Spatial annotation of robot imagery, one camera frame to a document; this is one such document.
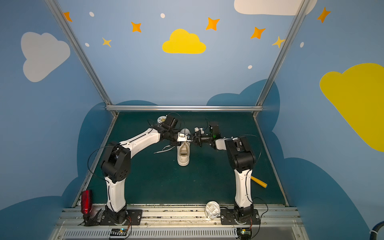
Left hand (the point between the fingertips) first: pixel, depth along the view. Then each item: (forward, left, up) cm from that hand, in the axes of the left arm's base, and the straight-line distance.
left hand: (182, 136), depth 95 cm
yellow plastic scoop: (-27, -47, -8) cm, 55 cm away
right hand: (-3, -3, +2) cm, 5 cm away
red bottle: (-38, +49, -8) cm, 62 cm away
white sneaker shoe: (-8, -1, -4) cm, 9 cm away
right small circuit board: (-50, -34, -13) cm, 62 cm away
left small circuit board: (-50, +29, -13) cm, 60 cm away
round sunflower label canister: (+17, +16, -2) cm, 23 cm away
